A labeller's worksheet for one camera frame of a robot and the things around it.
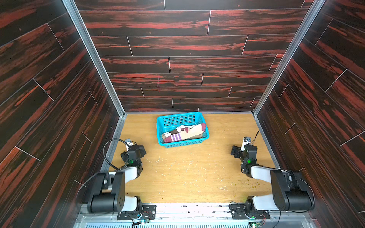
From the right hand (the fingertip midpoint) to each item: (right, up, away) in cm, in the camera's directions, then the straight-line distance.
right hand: (243, 146), depth 93 cm
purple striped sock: (-29, +12, +4) cm, 32 cm away
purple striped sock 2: (-50, +6, +5) cm, 51 cm away
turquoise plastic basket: (-52, +16, +14) cm, 56 cm away
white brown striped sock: (-39, +12, +8) cm, 42 cm away
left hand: (-73, -1, -1) cm, 73 cm away
